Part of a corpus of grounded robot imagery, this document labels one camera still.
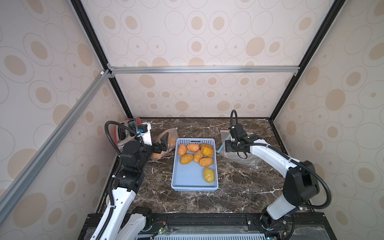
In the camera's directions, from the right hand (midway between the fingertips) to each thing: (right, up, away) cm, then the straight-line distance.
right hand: (235, 145), depth 90 cm
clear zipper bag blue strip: (-2, -5, -17) cm, 18 cm away
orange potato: (-48, -7, 0) cm, 48 cm away
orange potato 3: (-23, -7, +3) cm, 24 cm away
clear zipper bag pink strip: (-40, +7, +10) cm, 41 cm away
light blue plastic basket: (-28, -19, 0) cm, 34 cm away
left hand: (-39, +8, -22) cm, 46 cm away
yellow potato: (-17, -17, -5) cm, 24 cm away
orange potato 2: (-30, -8, +1) cm, 31 cm away
